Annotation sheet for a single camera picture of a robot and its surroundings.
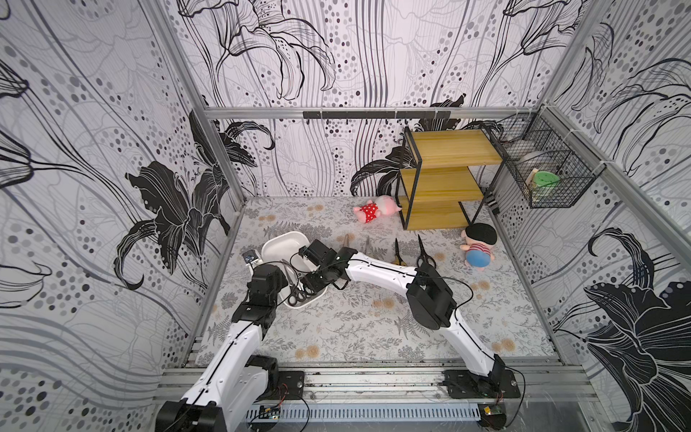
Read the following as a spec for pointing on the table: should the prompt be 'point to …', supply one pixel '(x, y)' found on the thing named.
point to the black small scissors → (297, 295)
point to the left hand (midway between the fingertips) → (276, 271)
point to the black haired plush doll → (480, 238)
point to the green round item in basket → (544, 177)
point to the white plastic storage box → (282, 247)
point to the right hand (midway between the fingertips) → (313, 279)
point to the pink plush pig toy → (381, 205)
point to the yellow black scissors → (398, 260)
